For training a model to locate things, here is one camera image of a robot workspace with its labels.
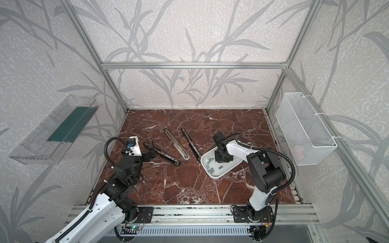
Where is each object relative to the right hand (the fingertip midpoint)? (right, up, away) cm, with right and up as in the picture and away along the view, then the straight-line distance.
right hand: (221, 155), depth 95 cm
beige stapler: (-23, 0, -1) cm, 23 cm away
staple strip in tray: (-1, -6, -4) cm, 8 cm away
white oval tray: (-5, -8, -6) cm, 11 cm away
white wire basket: (+32, +13, -34) cm, 48 cm away
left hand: (-40, +13, -19) cm, 46 cm away
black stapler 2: (-18, +4, +2) cm, 18 cm away
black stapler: (-35, 0, -2) cm, 35 cm away
